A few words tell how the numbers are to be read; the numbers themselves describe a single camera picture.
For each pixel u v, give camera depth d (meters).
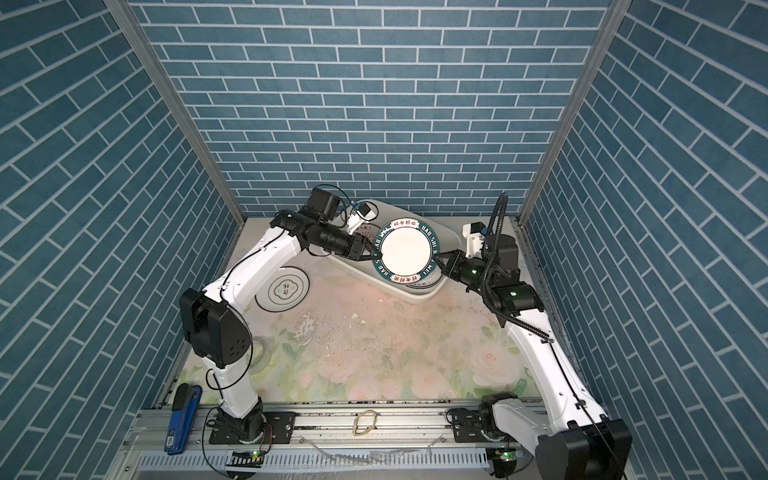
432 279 0.69
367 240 0.72
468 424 0.74
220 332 0.47
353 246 0.70
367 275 0.94
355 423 0.75
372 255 0.75
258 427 0.68
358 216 0.74
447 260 0.66
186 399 0.75
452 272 0.64
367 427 0.75
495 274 0.55
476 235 0.67
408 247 0.77
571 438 0.37
